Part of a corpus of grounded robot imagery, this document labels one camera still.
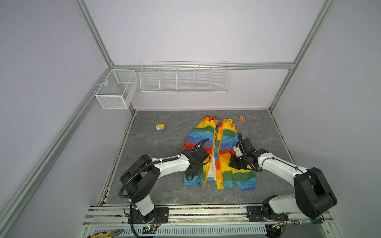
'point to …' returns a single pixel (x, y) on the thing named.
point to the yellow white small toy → (159, 127)
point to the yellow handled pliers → (106, 234)
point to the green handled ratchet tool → (297, 222)
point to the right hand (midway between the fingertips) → (229, 165)
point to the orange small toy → (241, 118)
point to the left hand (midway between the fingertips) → (198, 173)
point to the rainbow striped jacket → (220, 137)
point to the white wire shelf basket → (184, 77)
